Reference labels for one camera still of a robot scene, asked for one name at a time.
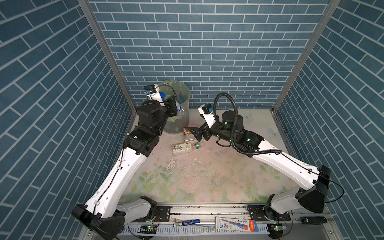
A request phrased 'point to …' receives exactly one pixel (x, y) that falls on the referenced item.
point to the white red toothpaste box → (236, 223)
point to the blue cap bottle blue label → (181, 112)
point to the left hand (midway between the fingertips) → (171, 96)
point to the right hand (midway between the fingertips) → (193, 118)
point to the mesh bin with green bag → (175, 124)
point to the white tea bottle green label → (185, 148)
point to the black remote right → (314, 220)
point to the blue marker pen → (186, 222)
